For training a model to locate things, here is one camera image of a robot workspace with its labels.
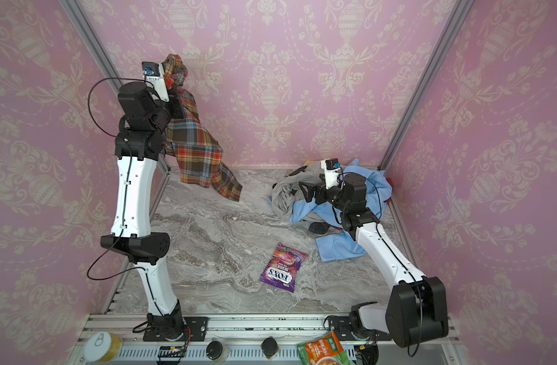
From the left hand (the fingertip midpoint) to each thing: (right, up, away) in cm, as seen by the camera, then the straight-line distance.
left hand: (172, 88), depth 67 cm
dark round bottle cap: (+14, -75, -4) cm, 76 cm away
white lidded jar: (-21, -77, 0) cm, 80 cm away
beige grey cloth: (+34, -30, +34) cm, 57 cm away
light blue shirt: (+55, -53, +25) cm, 81 cm away
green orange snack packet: (+46, -79, +2) cm, 91 cm away
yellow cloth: (+46, -16, +53) cm, 72 cm away
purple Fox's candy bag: (+32, -59, +16) cm, 70 cm away
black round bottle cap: (+29, -76, -1) cm, 81 cm away
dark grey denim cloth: (+48, -46, +30) cm, 73 cm away
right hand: (+43, -26, +12) cm, 52 cm away
